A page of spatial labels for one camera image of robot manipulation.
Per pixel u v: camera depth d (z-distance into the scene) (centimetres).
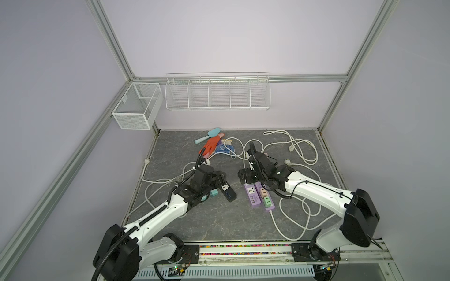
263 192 83
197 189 62
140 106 102
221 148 108
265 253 75
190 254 74
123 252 39
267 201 81
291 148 108
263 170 62
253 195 89
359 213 42
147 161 108
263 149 110
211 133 120
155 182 96
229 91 101
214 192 90
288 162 102
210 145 108
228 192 89
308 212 83
